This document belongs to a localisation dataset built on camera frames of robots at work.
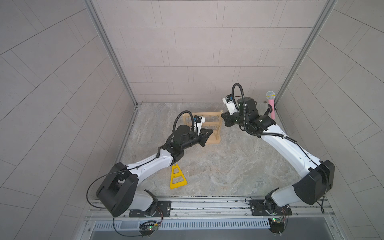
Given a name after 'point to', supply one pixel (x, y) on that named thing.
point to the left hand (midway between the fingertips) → (214, 131)
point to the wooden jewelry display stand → (213, 121)
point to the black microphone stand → (270, 109)
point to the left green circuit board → (147, 227)
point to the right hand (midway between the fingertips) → (221, 114)
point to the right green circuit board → (277, 225)
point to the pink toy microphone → (270, 96)
